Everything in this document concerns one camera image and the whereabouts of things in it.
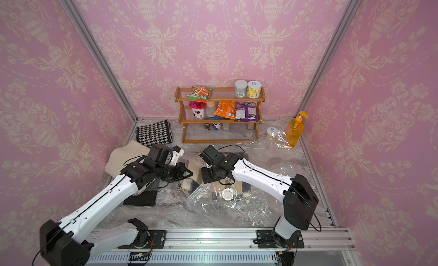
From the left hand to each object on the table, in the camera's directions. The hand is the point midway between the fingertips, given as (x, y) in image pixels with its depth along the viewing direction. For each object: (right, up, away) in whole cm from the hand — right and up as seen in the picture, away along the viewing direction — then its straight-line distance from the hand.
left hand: (193, 174), depth 74 cm
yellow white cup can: (+29, +41, +13) cm, 52 cm away
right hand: (+5, -2, +4) cm, 7 cm away
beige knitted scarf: (-42, +6, +20) cm, 47 cm away
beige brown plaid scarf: (0, +2, +5) cm, 6 cm away
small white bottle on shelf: (+6, +32, +24) cm, 40 cm away
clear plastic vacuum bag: (+7, -7, -3) cm, 11 cm away
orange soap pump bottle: (+53, +21, +20) cm, 61 cm away
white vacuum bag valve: (+15, -11, +7) cm, 20 cm away
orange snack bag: (+15, +33, +26) cm, 44 cm away
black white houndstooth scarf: (-28, +18, +35) cm, 48 cm away
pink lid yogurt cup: (-1, +32, +20) cm, 38 cm away
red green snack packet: (+1, +38, +13) cm, 40 cm away
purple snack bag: (+27, +31, +25) cm, 48 cm away
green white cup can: (+22, +42, +14) cm, 50 cm away
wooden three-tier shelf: (+9, +21, +38) cm, 45 cm away
